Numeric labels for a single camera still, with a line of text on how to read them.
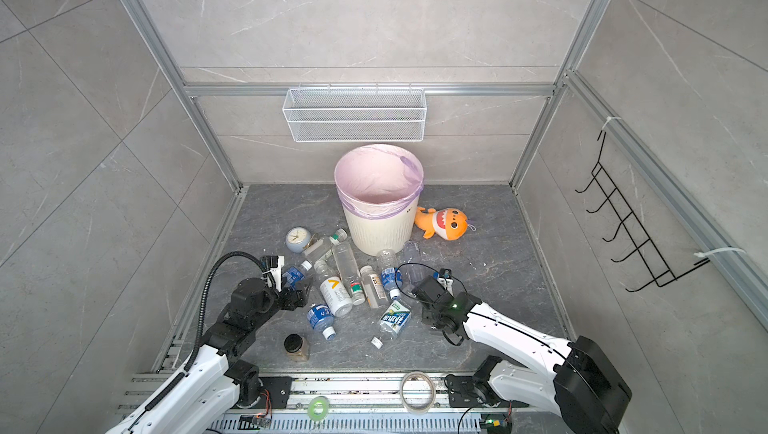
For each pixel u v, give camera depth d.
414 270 0.91
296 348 0.72
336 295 0.84
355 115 1.00
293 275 0.88
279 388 0.73
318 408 0.72
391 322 0.80
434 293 0.65
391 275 0.88
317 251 0.98
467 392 0.74
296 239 0.98
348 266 0.92
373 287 0.87
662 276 0.58
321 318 0.80
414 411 0.71
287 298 0.72
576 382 0.40
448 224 0.98
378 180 1.00
